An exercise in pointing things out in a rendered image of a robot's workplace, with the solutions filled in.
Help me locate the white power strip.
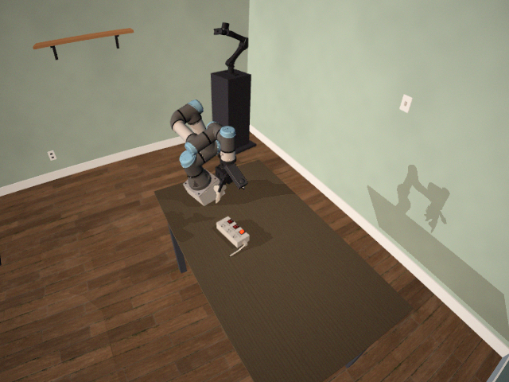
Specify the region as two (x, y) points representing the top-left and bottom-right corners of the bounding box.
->
(216, 216), (250, 256)

